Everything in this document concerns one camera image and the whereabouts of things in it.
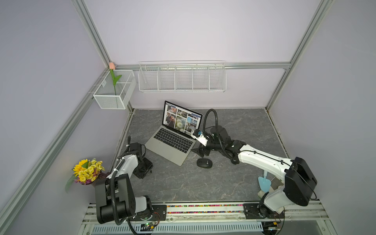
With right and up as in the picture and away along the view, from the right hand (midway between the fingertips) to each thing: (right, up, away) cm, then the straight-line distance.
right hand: (195, 141), depth 80 cm
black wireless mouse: (+6, -14, +8) cm, 18 cm away
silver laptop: (-15, -2, +21) cm, 26 cm away
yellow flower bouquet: (-47, -11, -18) cm, 51 cm away
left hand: (-27, -18, +6) cm, 33 cm away
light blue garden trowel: (+40, -24, +2) cm, 47 cm away
